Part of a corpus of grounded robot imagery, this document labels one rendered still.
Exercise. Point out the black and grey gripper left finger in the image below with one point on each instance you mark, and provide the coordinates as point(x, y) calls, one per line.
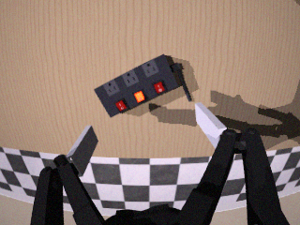
point(48, 203)

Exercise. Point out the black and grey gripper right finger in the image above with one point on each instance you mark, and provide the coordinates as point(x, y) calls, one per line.
point(263, 206)

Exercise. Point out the black power strip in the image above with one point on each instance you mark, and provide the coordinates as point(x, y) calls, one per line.
point(142, 83)

